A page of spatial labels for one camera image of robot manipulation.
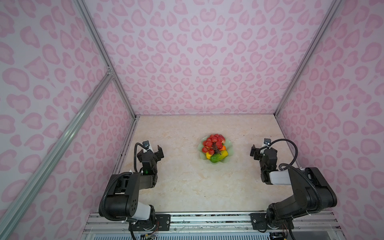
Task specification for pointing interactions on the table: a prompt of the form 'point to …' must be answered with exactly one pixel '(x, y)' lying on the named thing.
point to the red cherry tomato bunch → (213, 144)
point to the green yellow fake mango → (217, 157)
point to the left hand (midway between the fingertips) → (151, 145)
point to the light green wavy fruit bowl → (202, 154)
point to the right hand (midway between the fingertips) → (263, 144)
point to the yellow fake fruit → (208, 155)
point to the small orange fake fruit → (224, 148)
